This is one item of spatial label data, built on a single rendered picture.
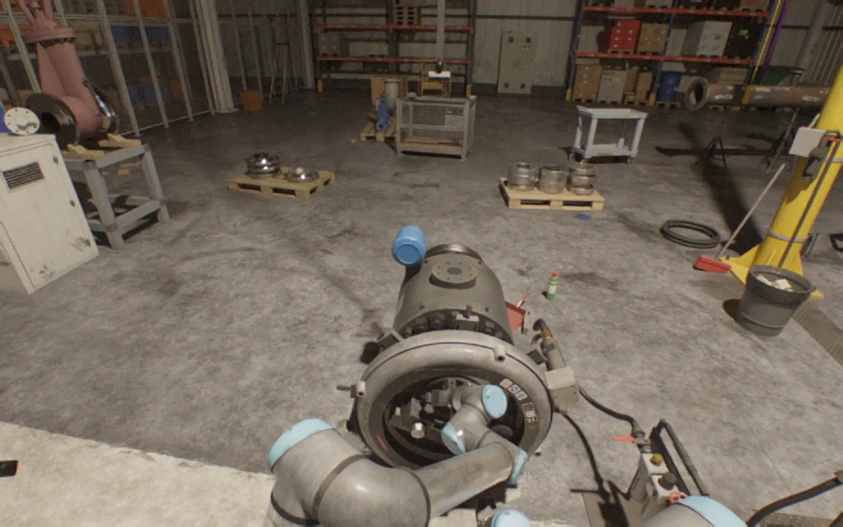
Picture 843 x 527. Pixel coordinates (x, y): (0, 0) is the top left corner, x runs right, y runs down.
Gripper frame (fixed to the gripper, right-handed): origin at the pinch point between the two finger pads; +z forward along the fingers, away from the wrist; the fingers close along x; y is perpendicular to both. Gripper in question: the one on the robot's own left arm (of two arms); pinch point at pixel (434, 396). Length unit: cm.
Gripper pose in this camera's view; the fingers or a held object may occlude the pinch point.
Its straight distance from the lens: 154.6
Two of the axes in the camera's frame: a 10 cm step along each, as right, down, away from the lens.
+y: 0.5, -9.5, 2.9
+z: -5.2, 2.3, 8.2
